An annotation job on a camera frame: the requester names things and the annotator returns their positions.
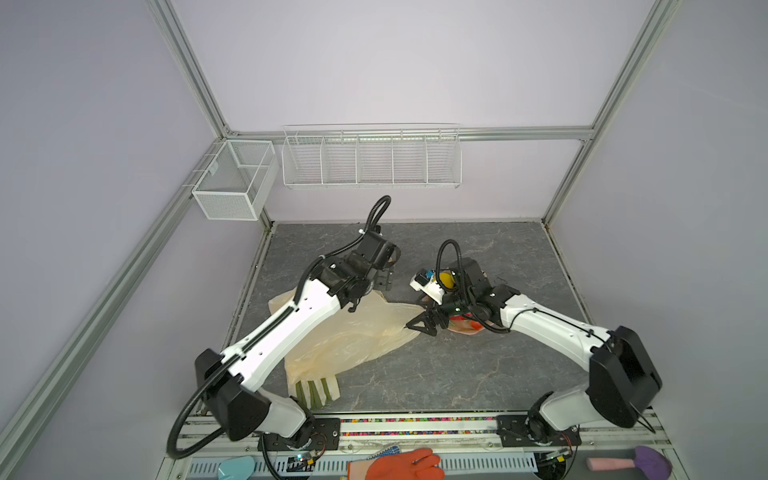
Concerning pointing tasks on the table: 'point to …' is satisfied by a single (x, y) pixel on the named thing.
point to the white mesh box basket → (236, 179)
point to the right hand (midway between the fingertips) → (414, 314)
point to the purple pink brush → (648, 461)
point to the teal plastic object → (236, 468)
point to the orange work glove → (416, 465)
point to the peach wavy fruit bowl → (463, 326)
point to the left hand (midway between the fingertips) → (374, 272)
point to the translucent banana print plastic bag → (344, 338)
